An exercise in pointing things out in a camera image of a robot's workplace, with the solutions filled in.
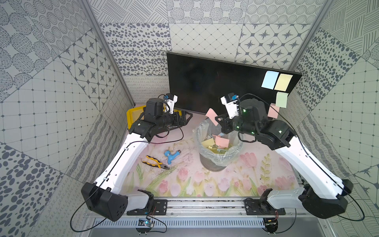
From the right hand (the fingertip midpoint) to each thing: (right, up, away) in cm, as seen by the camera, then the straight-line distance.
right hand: (217, 120), depth 64 cm
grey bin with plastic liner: (+1, -15, +10) cm, 18 cm away
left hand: (-16, +4, +7) cm, 18 cm away
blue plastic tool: (-25, -24, +26) cm, 43 cm away
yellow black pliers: (-31, -28, +23) cm, 48 cm away
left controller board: (-34, -51, +5) cm, 62 cm away
